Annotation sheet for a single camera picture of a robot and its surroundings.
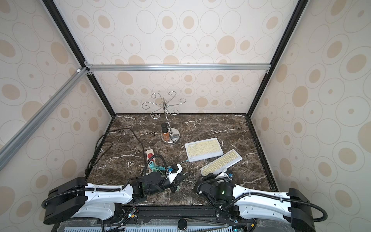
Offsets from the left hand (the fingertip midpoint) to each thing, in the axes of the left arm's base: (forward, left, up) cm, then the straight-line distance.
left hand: (190, 177), depth 72 cm
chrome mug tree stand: (+36, +12, -12) cm, 40 cm away
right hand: (+4, -11, -7) cm, 14 cm away
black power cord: (+32, +67, -18) cm, 76 cm away
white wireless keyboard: (+25, -9, -15) cm, 31 cm away
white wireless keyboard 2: (+10, -18, -4) cm, 21 cm away
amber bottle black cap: (+31, +16, -7) cm, 36 cm away
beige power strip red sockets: (+20, +26, -13) cm, 36 cm away
